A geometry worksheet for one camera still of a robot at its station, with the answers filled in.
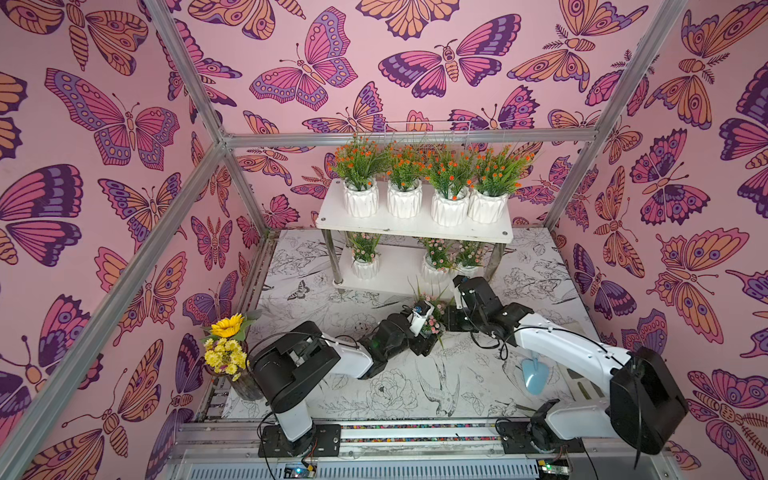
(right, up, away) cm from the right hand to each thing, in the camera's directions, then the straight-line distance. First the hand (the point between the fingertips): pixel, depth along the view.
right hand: (441, 315), depth 85 cm
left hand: (-2, -3, +2) cm, 4 cm away
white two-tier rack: (-9, +17, +19) cm, 28 cm away
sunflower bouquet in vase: (-50, -4, -20) cm, 54 cm away
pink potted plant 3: (+7, +17, +1) cm, 19 cm away
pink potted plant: (-22, +17, +1) cm, 28 cm away
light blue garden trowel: (+26, -16, -2) cm, 31 cm away
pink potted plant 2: (-1, +16, -1) cm, 16 cm away
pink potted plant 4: (-2, +4, -6) cm, 8 cm away
